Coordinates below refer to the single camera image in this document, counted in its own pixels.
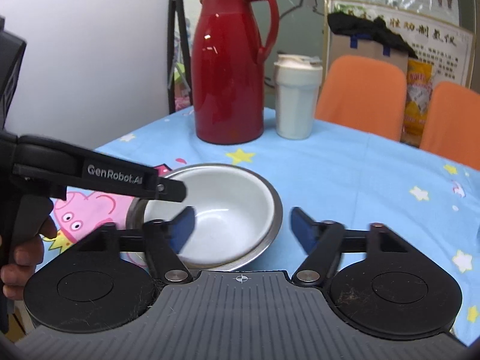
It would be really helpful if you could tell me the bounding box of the left orange chair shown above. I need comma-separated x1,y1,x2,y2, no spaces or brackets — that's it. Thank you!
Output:
315,55,407,141

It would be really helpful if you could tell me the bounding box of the orange chair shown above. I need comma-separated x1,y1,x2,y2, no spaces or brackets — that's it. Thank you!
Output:
315,55,407,141
420,81,480,170

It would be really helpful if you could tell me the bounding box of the white plastic tumbler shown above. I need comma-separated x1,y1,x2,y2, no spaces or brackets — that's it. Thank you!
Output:
273,54,323,140

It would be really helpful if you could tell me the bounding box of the person's hand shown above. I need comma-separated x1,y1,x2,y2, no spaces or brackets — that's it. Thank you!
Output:
1,216,57,301

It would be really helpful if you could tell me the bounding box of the cardboard box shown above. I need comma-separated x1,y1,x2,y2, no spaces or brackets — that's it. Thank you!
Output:
327,34,408,73

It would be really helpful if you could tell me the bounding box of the black cloth on box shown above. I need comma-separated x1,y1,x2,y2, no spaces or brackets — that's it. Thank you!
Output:
327,11,417,59

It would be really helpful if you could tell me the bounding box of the cartoon pig blue tablecloth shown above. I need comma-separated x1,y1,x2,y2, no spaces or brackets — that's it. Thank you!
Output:
37,105,480,347

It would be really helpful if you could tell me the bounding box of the white poster board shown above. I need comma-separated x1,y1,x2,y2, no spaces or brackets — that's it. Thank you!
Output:
325,0,476,88

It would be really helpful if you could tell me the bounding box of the right orange chair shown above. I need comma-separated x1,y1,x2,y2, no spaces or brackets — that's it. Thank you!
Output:
420,81,480,170

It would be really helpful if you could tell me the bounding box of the stainless steel bowl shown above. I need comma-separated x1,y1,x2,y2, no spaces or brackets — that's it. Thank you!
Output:
125,162,285,272

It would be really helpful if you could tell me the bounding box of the red thermos jug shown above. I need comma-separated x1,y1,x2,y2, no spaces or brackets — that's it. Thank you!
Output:
191,0,279,145

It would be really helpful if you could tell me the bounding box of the yellow snack bag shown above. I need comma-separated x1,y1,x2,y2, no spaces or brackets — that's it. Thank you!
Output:
401,58,434,147

